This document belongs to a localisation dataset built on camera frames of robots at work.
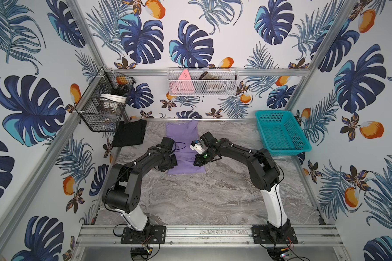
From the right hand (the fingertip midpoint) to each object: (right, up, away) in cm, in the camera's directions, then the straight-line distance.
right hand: (195, 163), depth 96 cm
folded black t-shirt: (-46, +18, +18) cm, 53 cm away
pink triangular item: (-6, +45, -6) cm, 45 cm away
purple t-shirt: (-8, +18, +16) cm, 26 cm away
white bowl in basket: (-40, +34, -16) cm, 55 cm away
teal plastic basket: (+60, +18, +18) cm, 65 cm away
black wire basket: (-50, +32, -8) cm, 60 cm away
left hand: (-13, +1, -3) cm, 13 cm away
